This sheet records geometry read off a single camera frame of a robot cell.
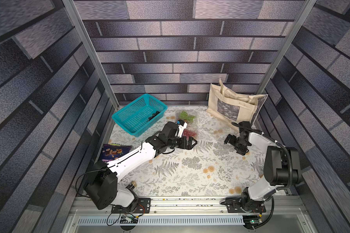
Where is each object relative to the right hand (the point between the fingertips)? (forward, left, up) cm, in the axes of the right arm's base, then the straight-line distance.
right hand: (229, 145), depth 94 cm
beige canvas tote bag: (+18, -2, +17) cm, 25 cm away
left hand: (-7, +26, +17) cm, 32 cm away
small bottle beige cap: (-26, +58, +2) cm, 63 cm away
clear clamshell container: (+15, +22, -2) cm, 27 cm away
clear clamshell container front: (+32, +25, -2) cm, 40 cm away
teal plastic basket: (+26, +65, 0) cm, 70 cm away
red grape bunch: (+17, +27, +3) cm, 32 cm away
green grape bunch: (+23, +30, +4) cm, 38 cm away
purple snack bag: (-8, +76, +5) cm, 77 cm away
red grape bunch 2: (+9, +28, +1) cm, 29 cm away
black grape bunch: (+24, +54, +3) cm, 59 cm away
